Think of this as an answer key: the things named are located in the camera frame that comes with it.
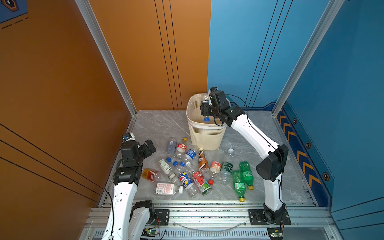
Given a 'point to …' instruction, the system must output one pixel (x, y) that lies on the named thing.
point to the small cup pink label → (215, 166)
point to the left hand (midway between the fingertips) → (144, 142)
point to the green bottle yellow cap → (239, 185)
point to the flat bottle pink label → (167, 188)
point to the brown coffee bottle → (203, 166)
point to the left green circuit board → (148, 232)
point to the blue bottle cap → (169, 159)
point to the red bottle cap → (210, 182)
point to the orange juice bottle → (151, 175)
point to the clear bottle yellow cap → (181, 148)
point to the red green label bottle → (201, 183)
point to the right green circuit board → (276, 233)
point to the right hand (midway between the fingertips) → (203, 107)
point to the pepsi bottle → (187, 184)
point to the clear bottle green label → (226, 173)
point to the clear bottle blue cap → (178, 168)
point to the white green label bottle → (167, 169)
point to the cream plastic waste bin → (205, 135)
